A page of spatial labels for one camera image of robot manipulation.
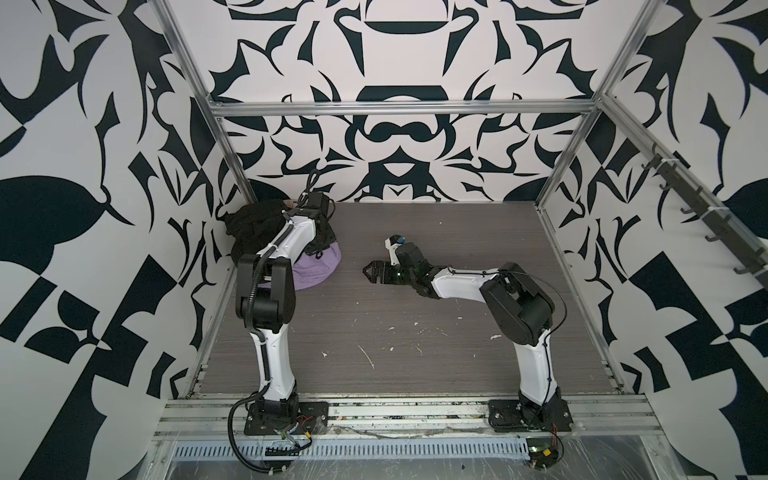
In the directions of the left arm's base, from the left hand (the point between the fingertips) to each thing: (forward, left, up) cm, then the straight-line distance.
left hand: (324, 237), depth 98 cm
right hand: (-10, -16, -3) cm, 19 cm away
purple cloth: (-7, +5, -7) cm, 11 cm away
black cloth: (+6, +26, 0) cm, 26 cm away
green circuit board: (-57, -55, -11) cm, 80 cm away
